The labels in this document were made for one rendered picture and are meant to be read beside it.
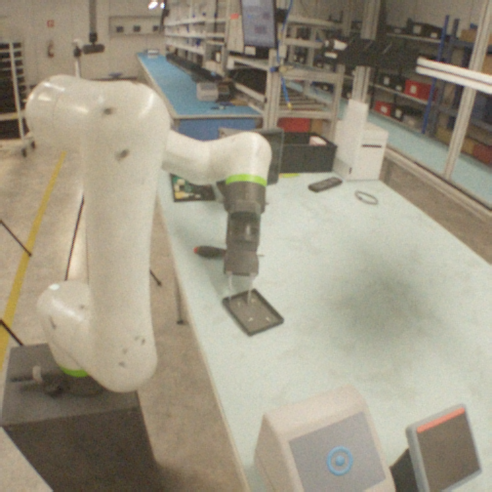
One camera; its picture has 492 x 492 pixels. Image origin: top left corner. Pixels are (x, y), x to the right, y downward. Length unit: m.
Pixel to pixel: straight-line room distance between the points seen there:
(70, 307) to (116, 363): 0.16
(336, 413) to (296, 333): 0.31
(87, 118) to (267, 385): 0.49
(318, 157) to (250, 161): 0.69
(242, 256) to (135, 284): 0.30
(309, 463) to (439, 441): 0.18
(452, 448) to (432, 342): 0.33
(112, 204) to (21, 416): 0.58
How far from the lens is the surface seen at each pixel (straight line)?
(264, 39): 2.37
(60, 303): 0.75
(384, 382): 0.70
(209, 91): 3.20
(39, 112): 0.59
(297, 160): 1.45
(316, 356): 0.70
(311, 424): 0.44
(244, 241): 0.79
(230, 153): 0.85
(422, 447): 0.51
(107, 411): 0.86
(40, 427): 0.92
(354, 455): 0.46
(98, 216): 0.51
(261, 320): 0.74
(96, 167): 0.48
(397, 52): 1.26
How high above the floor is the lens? 1.51
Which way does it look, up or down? 32 degrees down
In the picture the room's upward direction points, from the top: 5 degrees clockwise
